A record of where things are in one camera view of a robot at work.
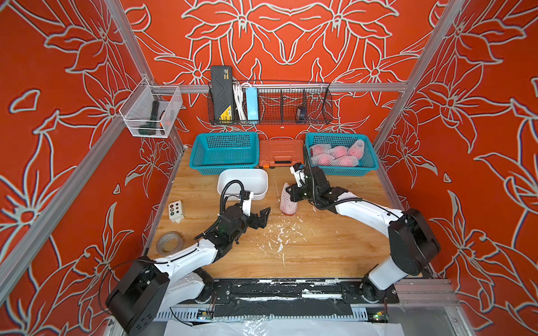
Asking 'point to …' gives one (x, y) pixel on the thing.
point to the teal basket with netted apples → (367, 163)
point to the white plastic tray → (253, 180)
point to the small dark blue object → (302, 113)
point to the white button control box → (175, 209)
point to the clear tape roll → (169, 243)
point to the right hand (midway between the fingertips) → (283, 188)
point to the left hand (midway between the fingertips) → (261, 205)
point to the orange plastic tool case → (279, 152)
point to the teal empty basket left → (215, 153)
